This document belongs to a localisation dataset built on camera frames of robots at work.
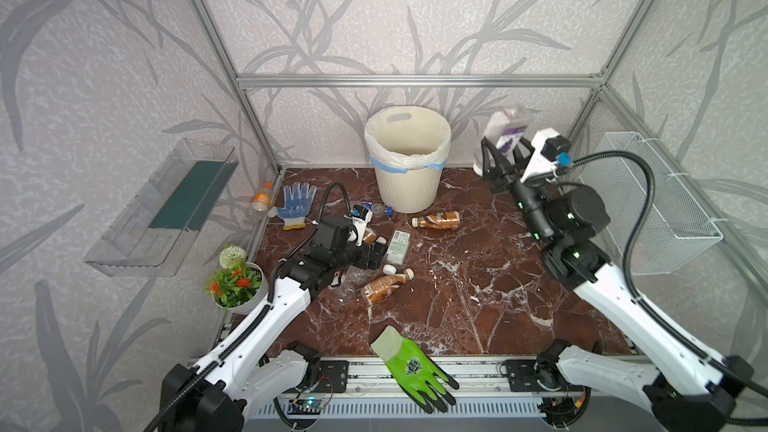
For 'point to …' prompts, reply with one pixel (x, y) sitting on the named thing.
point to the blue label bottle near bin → (379, 210)
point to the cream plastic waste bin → (415, 191)
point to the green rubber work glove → (414, 370)
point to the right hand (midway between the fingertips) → (499, 130)
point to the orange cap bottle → (261, 200)
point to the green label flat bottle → (397, 251)
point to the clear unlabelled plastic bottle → (356, 276)
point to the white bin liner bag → (402, 138)
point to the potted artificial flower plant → (240, 285)
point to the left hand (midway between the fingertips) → (377, 234)
